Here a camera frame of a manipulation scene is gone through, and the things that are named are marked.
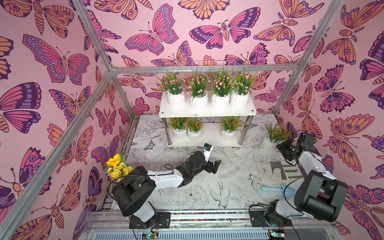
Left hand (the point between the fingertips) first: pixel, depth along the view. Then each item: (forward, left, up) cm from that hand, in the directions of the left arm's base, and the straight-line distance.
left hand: (216, 157), depth 84 cm
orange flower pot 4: (+14, -38, +3) cm, 40 cm away
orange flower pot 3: (+15, -7, +10) cm, 20 cm away
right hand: (+7, -39, 0) cm, 40 cm away
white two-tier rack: (+20, +1, -4) cm, 21 cm away
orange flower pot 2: (+16, +13, +8) cm, 22 cm away
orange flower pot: (+17, +22, +7) cm, 29 cm away
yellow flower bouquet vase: (-13, +47, +12) cm, 50 cm away
